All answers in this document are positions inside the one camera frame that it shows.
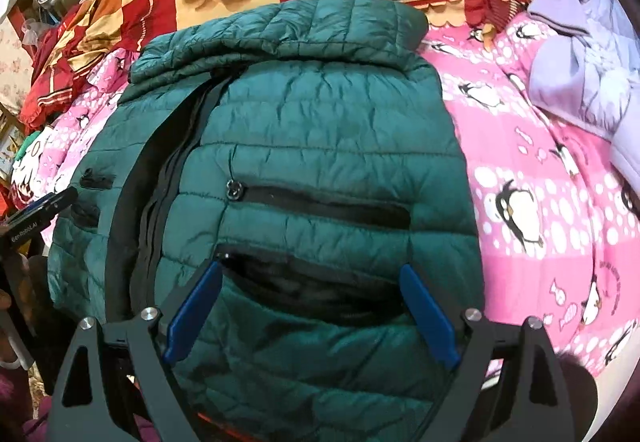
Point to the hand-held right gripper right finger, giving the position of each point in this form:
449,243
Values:
430,314

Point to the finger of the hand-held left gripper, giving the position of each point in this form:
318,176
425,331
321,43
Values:
45,204

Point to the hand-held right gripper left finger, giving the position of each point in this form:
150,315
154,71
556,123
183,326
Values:
192,312

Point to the green quilted puffer jacket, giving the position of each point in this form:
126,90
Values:
300,122

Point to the red white printed cloth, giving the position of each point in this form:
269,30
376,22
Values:
27,162

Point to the framed picture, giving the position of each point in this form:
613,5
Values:
7,142

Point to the floral curtain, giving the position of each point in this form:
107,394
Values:
12,57

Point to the maroon fuzzy clothing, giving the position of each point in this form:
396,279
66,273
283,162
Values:
25,412

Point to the pink penguin print blanket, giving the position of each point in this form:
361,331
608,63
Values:
525,147

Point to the lavender garment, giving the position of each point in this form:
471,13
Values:
590,72

